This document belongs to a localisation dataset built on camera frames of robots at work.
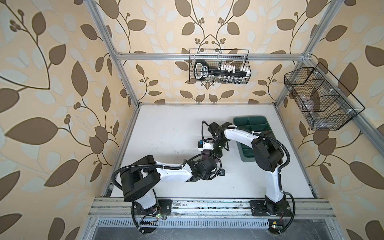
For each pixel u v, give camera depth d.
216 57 0.90
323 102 0.75
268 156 0.53
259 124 1.07
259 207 0.72
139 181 0.44
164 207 0.74
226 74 0.83
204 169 0.65
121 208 0.76
